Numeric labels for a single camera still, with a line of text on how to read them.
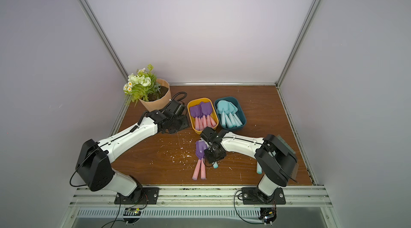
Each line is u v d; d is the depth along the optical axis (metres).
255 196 0.71
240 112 1.02
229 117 0.97
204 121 0.96
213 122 0.95
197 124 0.91
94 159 0.42
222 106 1.03
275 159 0.45
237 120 0.97
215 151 0.62
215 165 0.81
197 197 0.74
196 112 1.00
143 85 0.81
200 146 0.87
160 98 0.91
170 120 0.61
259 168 0.79
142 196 0.69
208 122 0.94
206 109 1.01
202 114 1.00
